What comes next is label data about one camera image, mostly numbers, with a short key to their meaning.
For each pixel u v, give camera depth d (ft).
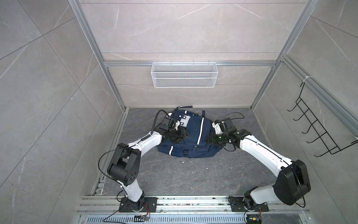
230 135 2.06
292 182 1.36
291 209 2.43
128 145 1.64
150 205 2.41
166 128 2.34
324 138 2.12
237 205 2.40
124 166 1.52
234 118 2.30
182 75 3.30
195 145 2.75
